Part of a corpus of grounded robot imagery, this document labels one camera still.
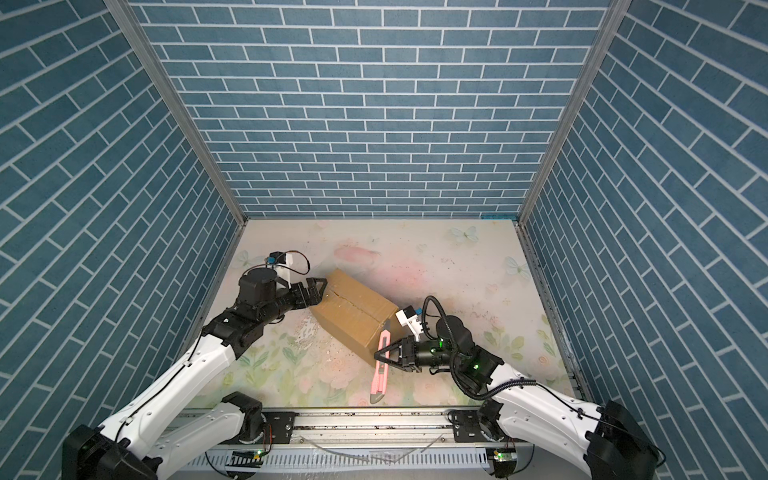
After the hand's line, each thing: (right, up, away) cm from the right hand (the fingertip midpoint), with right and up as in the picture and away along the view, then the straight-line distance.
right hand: (374, 358), depth 66 cm
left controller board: (-32, -27, +6) cm, 42 cm away
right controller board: (+32, -28, +7) cm, 43 cm away
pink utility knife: (+2, -3, 0) cm, 4 cm away
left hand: (-17, +15, +13) cm, 26 cm away
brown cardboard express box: (-6, +8, +9) cm, 13 cm away
